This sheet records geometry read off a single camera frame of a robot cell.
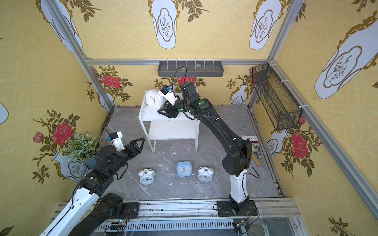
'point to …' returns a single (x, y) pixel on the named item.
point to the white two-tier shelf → (156, 125)
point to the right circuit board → (240, 226)
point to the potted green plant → (82, 147)
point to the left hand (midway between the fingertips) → (143, 141)
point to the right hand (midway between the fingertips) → (160, 109)
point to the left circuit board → (117, 225)
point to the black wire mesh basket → (277, 102)
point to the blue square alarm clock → (184, 168)
